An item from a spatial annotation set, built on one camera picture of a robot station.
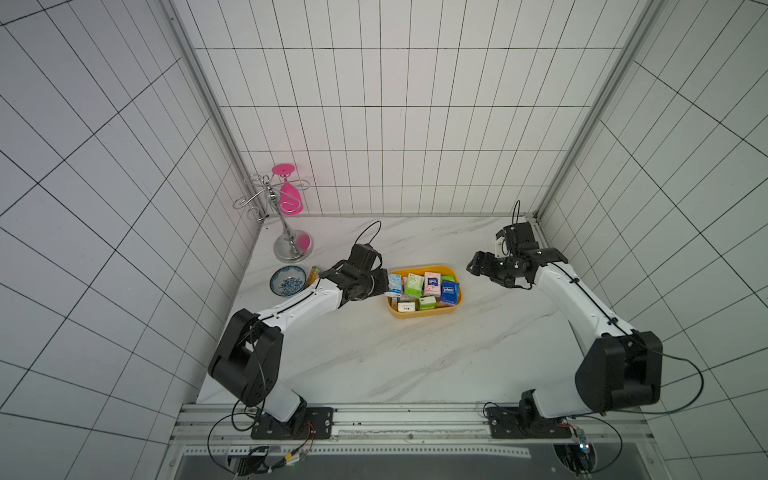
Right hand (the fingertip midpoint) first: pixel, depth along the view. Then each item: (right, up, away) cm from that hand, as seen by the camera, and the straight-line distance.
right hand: (467, 268), depth 86 cm
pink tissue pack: (-10, -5, +4) cm, 12 cm away
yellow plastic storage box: (-19, -11, 0) cm, 22 cm away
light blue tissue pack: (-21, -5, +2) cm, 22 cm away
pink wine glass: (-53, +21, +2) cm, 57 cm away
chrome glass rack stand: (-58, +6, +22) cm, 63 cm away
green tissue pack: (-15, -6, +4) cm, 17 cm away
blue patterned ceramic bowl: (-58, -5, +13) cm, 60 cm away
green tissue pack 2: (-12, -10, +2) cm, 16 cm away
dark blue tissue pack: (-5, -7, +2) cm, 9 cm away
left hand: (-25, -6, +1) cm, 25 cm away
